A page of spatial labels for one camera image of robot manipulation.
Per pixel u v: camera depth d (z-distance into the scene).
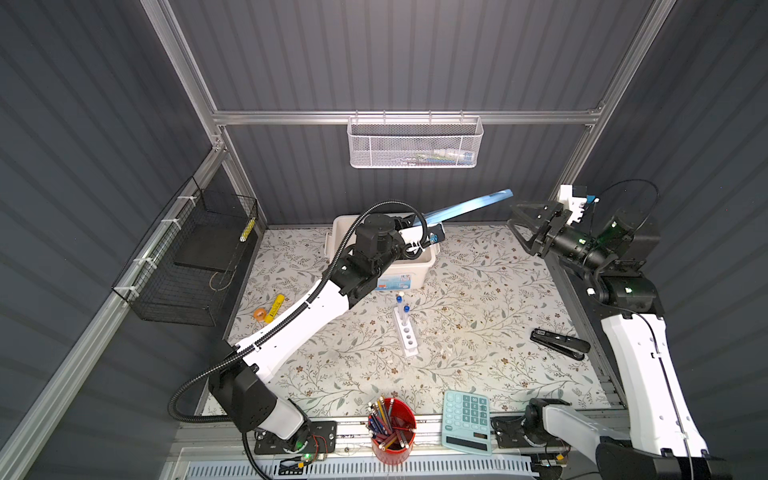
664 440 0.36
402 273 0.93
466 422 0.74
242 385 0.39
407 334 0.87
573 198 0.55
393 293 1.01
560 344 0.88
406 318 0.91
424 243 0.58
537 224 0.51
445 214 0.59
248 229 0.83
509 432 0.74
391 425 0.67
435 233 0.58
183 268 0.72
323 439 0.72
